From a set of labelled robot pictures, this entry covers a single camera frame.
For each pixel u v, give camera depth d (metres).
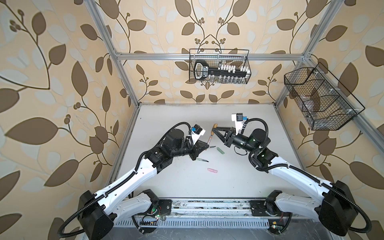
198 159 0.91
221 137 0.65
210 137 0.68
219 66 0.81
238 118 0.61
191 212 0.74
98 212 0.38
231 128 0.63
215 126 0.66
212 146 0.96
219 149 0.95
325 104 0.73
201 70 0.84
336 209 0.39
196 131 0.60
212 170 0.87
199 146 0.62
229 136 0.61
